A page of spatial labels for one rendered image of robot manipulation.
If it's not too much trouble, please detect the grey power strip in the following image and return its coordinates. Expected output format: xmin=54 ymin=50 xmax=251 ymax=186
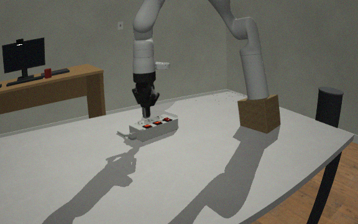
xmin=117 ymin=114 xmax=178 ymax=142

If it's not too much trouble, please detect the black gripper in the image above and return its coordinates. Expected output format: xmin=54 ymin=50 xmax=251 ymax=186
xmin=132 ymin=72 xmax=160 ymax=118

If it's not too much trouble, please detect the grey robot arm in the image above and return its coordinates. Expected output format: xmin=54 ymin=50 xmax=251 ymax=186
xmin=133 ymin=0 xmax=269 ymax=100

